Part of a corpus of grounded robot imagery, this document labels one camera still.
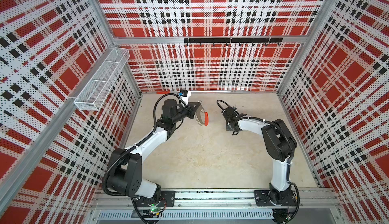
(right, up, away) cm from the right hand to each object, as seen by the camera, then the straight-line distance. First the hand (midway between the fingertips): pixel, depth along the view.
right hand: (234, 126), depth 99 cm
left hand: (-22, +14, -18) cm, 32 cm away
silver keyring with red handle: (-19, +9, -19) cm, 28 cm away
